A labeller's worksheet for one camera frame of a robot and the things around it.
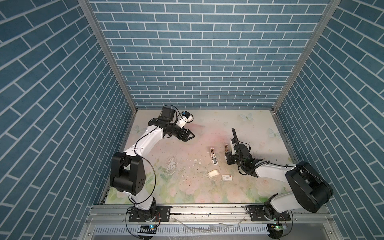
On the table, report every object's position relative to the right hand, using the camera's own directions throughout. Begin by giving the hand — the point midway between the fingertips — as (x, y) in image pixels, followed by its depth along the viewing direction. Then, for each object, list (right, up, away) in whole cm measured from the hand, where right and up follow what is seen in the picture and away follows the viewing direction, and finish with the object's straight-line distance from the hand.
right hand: (225, 152), depth 92 cm
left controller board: (-42, -35, -20) cm, 58 cm away
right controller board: (+21, -33, -21) cm, 44 cm away
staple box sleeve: (0, -13, -8) cm, 15 cm away
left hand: (-22, +13, -7) cm, 27 cm away
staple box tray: (-8, -11, -5) cm, 15 cm away
